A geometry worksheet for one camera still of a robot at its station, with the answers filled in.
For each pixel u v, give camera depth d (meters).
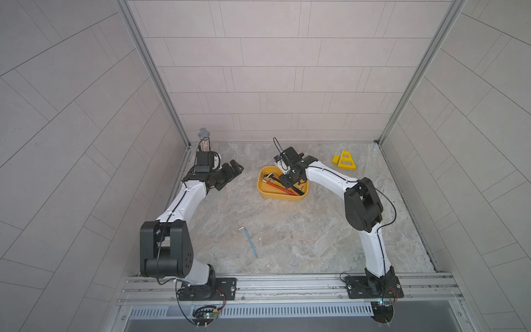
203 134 0.82
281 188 0.96
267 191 0.95
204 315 0.65
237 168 0.78
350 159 1.08
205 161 0.67
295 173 0.70
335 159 1.09
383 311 0.68
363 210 0.53
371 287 0.64
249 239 0.83
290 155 0.76
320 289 0.73
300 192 0.94
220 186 0.77
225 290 0.71
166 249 0.42
